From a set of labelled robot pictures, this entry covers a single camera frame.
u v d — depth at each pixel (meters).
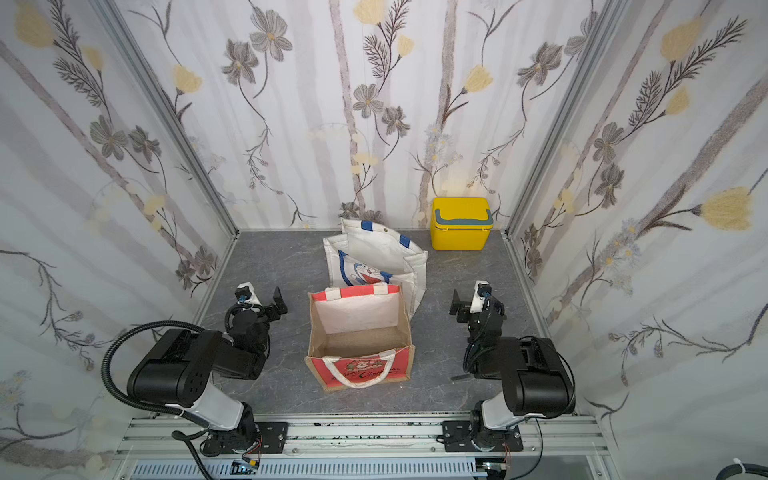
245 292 0.76
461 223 1.04
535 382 0.45
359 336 0.91
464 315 0.82
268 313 0.83
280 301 0.84
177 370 0.46
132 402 0.45
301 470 0.70
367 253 0.98
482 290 0.76
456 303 0.82
